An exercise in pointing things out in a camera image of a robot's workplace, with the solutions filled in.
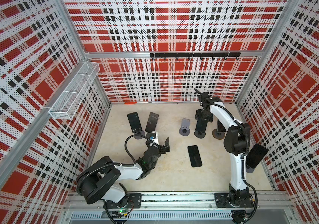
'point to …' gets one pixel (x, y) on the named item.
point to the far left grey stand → (141, 132)
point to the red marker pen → (130, 102)
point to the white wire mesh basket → (68, 103)
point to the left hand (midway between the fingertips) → (162, 139)
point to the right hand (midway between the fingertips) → (202, 119)
